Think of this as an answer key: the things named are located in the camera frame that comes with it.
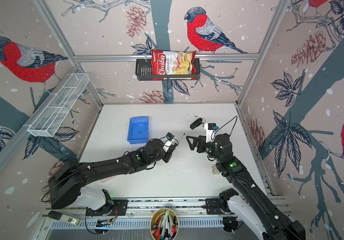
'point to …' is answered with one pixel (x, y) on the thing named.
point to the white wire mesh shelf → (47, 123)
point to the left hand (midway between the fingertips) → (174, 147)
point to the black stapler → (196, 124)
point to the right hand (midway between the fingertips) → (190, 139)
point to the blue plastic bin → (138, 130)
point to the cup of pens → (164, 224)
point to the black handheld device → (64, 217)
